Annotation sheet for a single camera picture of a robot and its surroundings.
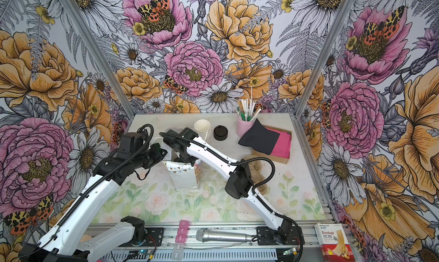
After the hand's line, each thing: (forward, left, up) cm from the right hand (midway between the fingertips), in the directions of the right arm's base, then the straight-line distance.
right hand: (190, 172), depth 81 cm
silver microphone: (-24, -6, -8) cm, 26 cm away
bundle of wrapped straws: (+37, -31, +2) cm, 48 cm away
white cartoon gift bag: (-5, +1, +7) cm, 8 cm away
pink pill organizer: (-24, +3, -10) cm, 27 cm away
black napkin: (+25, -38, -9) cm, 47 cm away
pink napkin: (+19, -50, -9) cm, 54 cm away
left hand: (+3, +9, +10) cm, 13 cm away
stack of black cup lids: (+30, -14, -8) cm, 34 cm away
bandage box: (-28, -59, -10) cm, 67 cm away
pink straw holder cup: (+29, -28, -2) cm, 40 cm away
